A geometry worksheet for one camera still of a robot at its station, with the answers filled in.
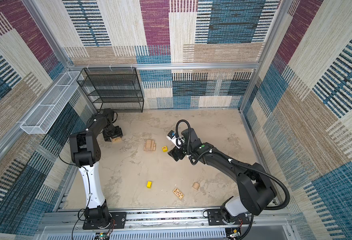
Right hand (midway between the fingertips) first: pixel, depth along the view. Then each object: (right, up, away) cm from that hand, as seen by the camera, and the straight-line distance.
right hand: (175, 148), depth 85 cm
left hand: (-40, +6, +18) cm, 44 cm away
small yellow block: (-14, -19, -2) cm, 24 cm away
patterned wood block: (-40, +3, +17) cm, 43 cm away
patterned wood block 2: (+2, -23, -4) cm, 24 cm away
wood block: (-14, 0, +12) cm, 19 cm away
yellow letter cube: (-7, -2, +11) cm, 13 cm away
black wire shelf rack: (-45, +41, +21) cm, 64 cm away
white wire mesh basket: (-63, +15, -15) cm, 67 cm away
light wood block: (-17, +1, +9) cm, 19 cm away
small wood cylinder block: (+11, -20, -2) cm, 23 cm away
